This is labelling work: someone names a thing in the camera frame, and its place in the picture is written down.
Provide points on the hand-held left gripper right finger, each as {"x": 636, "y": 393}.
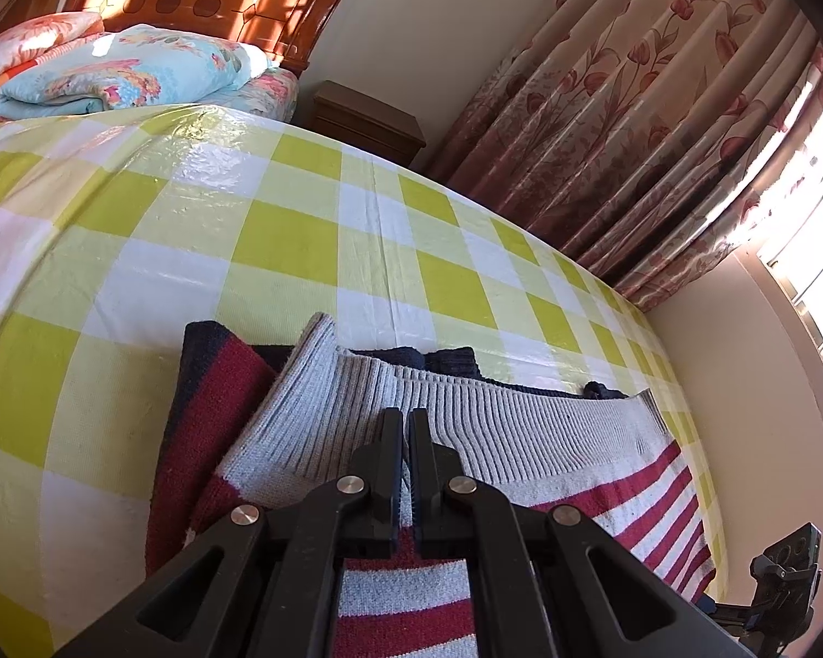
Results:
{"x": 420, "y": 452}

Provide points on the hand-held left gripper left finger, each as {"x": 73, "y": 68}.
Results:
{"x": 387, "y": 452}

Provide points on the red grey navy striped sweater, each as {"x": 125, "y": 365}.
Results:
{"x": 494, "y": 425}

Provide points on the yellow white checked tablecloth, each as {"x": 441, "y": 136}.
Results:
{"x": 315, "y": 233}

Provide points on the wooden nightstand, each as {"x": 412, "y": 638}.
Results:
{"x": 363, "y": 116}

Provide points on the pink floral bed sheet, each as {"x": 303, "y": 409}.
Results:
{"x": 274, "y": 92}

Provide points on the pink floral curtain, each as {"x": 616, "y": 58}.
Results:
{"x": 631, "y": 116}

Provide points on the blue floral quilt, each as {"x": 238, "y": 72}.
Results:
{"x": 130, "y": 68}

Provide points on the pink floral quilt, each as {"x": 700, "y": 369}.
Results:
{"x": 34, "y": 38}

